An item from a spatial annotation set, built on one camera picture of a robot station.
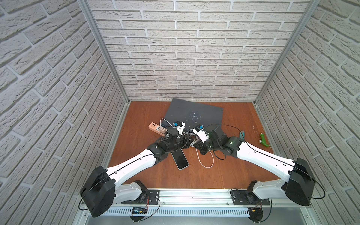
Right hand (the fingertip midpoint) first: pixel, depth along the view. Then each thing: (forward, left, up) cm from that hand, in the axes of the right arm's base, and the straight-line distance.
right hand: (192, 147), depth 76 cm
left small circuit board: (-26, +30, -16) cm, 43 cm away
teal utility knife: (+16, -39, -17) cm, 45 cm away
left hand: (+5, -2, +4) cm, 7 cm away
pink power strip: (+23, +25, -12) cm, 36 cm away
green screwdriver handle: (+8, -51, -15) cm, 54 cm away
